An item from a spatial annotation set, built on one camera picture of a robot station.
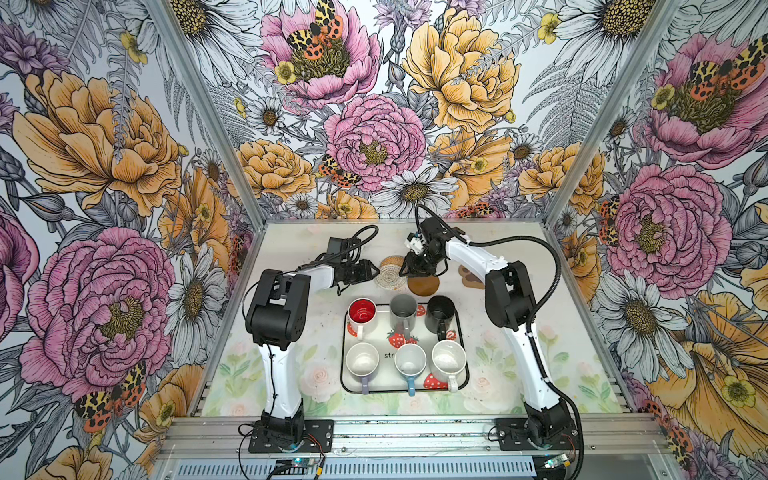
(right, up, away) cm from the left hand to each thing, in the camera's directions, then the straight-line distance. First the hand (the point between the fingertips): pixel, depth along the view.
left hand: (374, 278), depth 102 cm
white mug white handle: (+22, -21, -16) cm, 34 cm away
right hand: (+11, 0, -1) cm, 11 cm away
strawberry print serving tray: (+4, -22, -15) cm, 27 cm away
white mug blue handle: (+11, -21, -18) cm, 30 cm away
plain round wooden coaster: (+16, -3, 0) cm, 17 cm away
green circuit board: (-17, -42, -30) cm, 54 cm away
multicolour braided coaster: (+5, 0, +1) cm, 5 cm away
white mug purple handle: (-2, -21, -17) cm, 27 cm away
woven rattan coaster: (+6, +6, +7) cm, 11 cm away
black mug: (+20, -10, -9) cm, 25 cm away
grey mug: (+9, -10, -10) cm, 17 cm away
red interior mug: (-3, -9, -8) cm, 13 cm away
